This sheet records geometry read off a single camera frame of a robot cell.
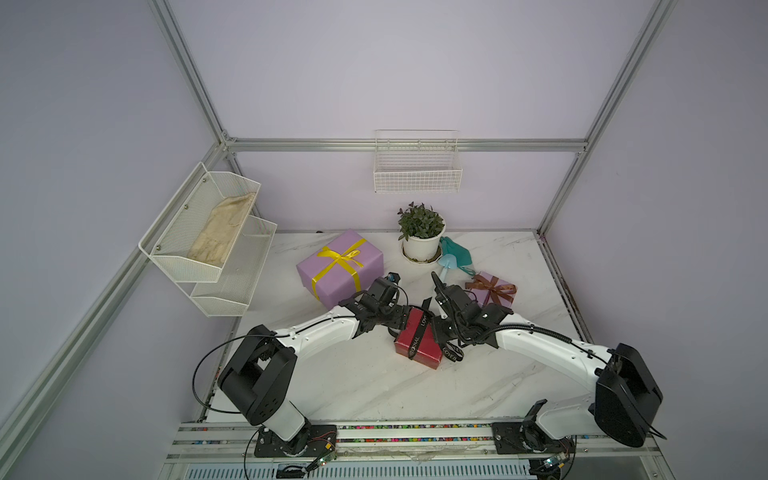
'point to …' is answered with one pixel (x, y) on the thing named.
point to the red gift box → (428, 349)
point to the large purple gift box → (344, 268)
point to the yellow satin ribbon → (343, 259)
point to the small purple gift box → (482, 294)
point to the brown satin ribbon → (497, 292)
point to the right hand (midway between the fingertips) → (438, 330)
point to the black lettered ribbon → (449, 351)
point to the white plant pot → (423, 250)
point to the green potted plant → (419, 221)
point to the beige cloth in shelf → (216, 236)
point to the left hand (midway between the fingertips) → (397, 315)
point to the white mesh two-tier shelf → (225, 290)
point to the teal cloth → (461, 254)
